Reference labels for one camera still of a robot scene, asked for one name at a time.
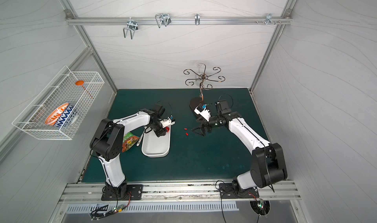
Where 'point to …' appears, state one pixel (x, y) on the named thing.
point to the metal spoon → (140, 138)
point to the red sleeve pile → (167, 128)
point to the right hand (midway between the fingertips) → (196, 124)
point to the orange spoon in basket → (80, 83)
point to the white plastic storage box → (154, 147)
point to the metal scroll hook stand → (202, 77)
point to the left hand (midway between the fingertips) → (164, 132)
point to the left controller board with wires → (95, 213)
